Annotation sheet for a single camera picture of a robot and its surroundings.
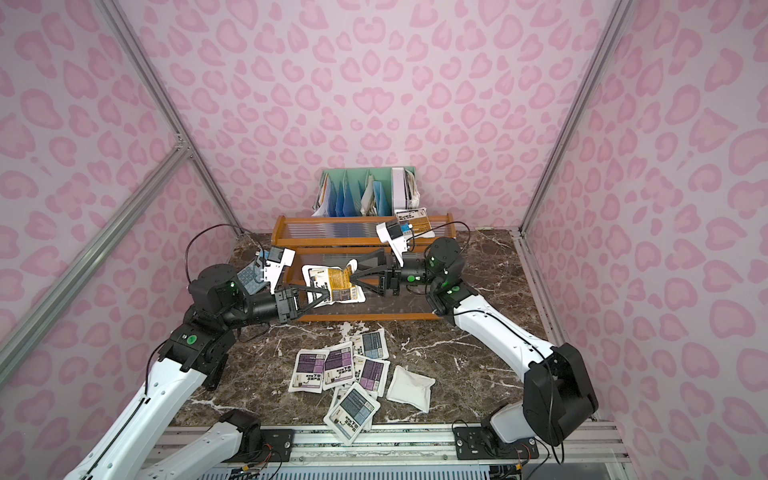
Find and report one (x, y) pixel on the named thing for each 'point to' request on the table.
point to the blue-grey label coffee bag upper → (374, 344)
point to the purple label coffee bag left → (308, 372)
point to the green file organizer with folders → (366, 191)
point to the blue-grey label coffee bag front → (352, 414)
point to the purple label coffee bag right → (371, 374)
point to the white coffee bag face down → (410, 389)
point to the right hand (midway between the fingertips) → (351, 279)
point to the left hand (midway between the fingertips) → (326, 295)
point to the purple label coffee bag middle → (339, 366)
